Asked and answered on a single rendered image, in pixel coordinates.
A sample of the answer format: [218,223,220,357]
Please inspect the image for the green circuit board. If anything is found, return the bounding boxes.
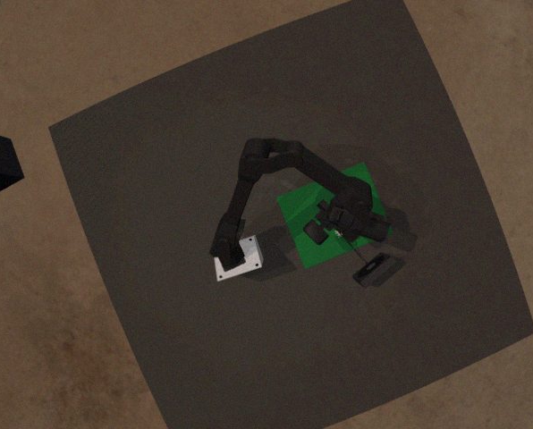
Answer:
[276,162,386,270]

